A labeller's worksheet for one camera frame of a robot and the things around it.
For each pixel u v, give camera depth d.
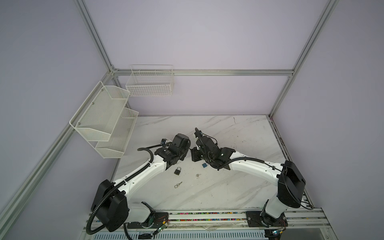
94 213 0.37
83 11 0.69
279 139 1.11
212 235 0.70
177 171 0.90
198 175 0.88
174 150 0.61
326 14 0.70
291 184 0.43
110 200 0.40
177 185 0.85
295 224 0.73
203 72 0.93
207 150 0.60
